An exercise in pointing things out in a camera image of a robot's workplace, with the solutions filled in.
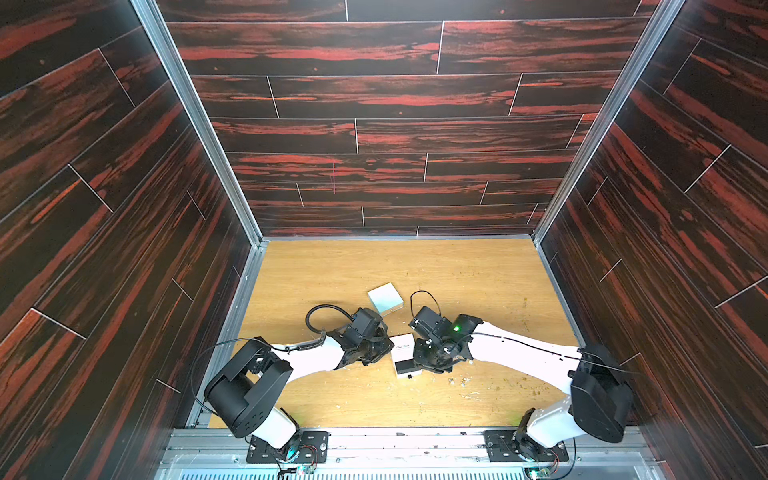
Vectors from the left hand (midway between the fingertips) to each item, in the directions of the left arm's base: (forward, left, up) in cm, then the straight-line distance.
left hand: (397, 347), depth 88 cm
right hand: (-5, -6, +2) cm, 8 cm away
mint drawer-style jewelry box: (+17, +4, 0) cm, 18 cm away
